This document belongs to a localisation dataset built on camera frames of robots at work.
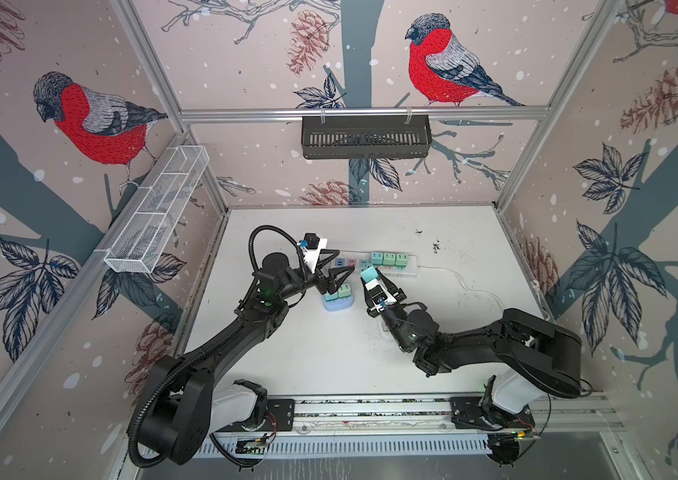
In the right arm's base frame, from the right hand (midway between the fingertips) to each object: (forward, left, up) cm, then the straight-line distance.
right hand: (370, 276), depth 77 cm
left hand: (+1, +7, +6) cm, 9 cm away
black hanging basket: (+55, 0, +9) cm, 55 cm away
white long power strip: (+17, +2, -16) cm, 24 cm away
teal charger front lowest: (-1, 0, +3) cm, 3 cm away
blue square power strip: (+2, +9, -17) cm, 19 cm away
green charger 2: (+3, +8, -13) cm, 16 cm away
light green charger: (+16, -11, -14) cm, 24 cm away
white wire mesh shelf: (-1, +57, +12) cm, 58 cm away
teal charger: (+16, -3, -13) cm, 21 cm away
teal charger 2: (+2, +12, -16) cm, 20 cm away
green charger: (+16, -7, -14) cm, 22 cm away
